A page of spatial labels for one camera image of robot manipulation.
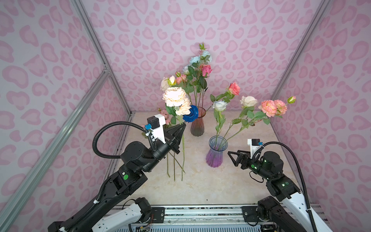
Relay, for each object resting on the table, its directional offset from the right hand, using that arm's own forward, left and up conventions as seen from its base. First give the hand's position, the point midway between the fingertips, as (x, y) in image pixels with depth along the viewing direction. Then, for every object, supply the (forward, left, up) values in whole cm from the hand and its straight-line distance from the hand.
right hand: (233, 152), depth 71 cm
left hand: (-3, +22, +26) cm, 34 cm away
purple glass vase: (+8, +6, -5) cm, 12 cm away
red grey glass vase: (+26, +17, -12) cm, 34 cm away
